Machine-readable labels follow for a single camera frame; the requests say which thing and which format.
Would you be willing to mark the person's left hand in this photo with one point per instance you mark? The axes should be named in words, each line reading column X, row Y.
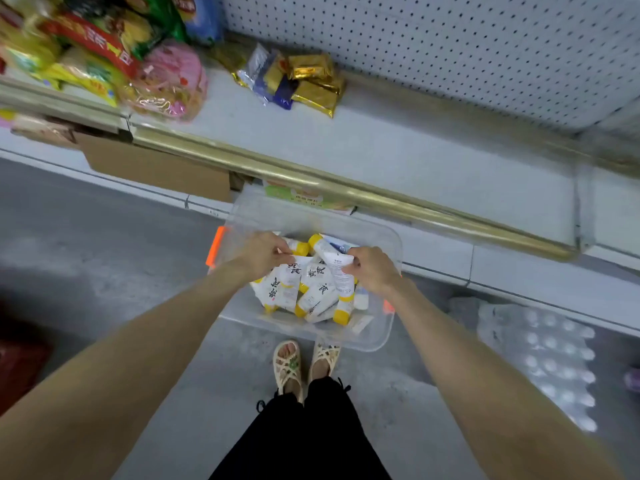
column 262, row 257

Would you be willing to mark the person's right hand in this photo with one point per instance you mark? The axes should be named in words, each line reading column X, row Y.
column 375, row 269

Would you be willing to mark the pile of cream tubes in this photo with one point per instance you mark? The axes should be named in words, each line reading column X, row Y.
column 315, row 294

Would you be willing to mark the person's left forearm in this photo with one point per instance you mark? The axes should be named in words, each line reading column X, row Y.
column 125, row 374

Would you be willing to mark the person's right forearm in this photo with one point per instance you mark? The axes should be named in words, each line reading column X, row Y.
column 490, row 384

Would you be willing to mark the person's left sandal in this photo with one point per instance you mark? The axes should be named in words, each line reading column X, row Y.
column 287, row 372

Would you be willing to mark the person's black trousers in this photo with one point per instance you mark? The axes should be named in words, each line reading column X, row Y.
column 300, row 434

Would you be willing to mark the brown cardboard sheet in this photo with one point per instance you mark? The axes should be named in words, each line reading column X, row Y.
column 150, row 167

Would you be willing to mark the blue snack packet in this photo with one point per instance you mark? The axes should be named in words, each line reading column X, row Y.
column 280, row 92

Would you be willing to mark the shrink-wrapped water bottle pack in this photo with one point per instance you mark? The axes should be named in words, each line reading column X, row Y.
column 540, row 354

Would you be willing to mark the pink snack bag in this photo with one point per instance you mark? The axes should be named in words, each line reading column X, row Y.
column 170, row 79

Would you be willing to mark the blue chips bag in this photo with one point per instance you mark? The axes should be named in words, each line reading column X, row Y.
column 205, row 17

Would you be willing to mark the pale wrapped snack pack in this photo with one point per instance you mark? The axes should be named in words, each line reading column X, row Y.
column 45, row 130

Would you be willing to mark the black green chips bag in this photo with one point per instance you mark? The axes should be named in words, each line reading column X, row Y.
column 155, row 14

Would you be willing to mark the dark red carton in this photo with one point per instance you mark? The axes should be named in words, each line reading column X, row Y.
column 22, row 374

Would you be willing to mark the red yellow snack packet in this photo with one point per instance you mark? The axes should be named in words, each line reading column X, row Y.
column 90, row 42

